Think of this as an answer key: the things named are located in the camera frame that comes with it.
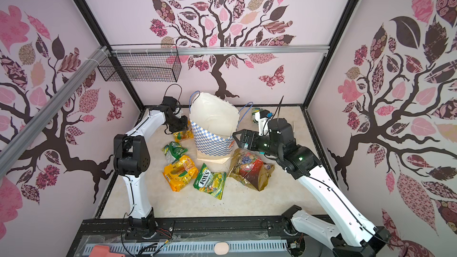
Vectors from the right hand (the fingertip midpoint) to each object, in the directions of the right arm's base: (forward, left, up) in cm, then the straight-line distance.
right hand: (240, 134), depth 65 cm
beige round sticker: (-33, +9, -32) cm, 47 cm away
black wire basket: (+48, +45, +2) cm, 66 cm away
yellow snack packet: (+20, +28, -26) cm, 43 cm away
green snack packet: (+42, -12, -32) cm, 54 cm away
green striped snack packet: (+9, +35, -27) cm, 45 cm away
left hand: (+21, +29, -24) cm, 43 cm away
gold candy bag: (-1, -5, -27) cm, 27 cm away
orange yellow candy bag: (-3, +30, -28) cm, 41 cm away
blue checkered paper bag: (+30, +15, -29) cm, 45 cm away
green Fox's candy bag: (-7, +16, -29) cm, 33 cm away
